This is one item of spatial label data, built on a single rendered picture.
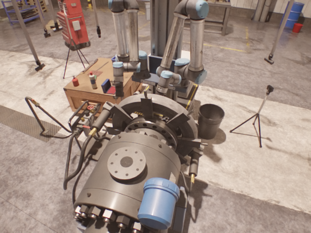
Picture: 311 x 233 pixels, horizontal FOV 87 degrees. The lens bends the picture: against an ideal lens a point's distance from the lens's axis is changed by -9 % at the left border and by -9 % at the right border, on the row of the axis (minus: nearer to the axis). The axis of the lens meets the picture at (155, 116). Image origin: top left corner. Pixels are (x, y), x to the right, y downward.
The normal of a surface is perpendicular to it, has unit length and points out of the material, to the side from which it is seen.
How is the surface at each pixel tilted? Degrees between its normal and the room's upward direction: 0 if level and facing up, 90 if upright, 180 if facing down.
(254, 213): 0
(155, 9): 90
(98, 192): 18
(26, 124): 0
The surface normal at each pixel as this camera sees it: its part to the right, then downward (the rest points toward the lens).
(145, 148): 0.21, -0.68
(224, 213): 0.00, -0.74
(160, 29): -0.40, 0.62
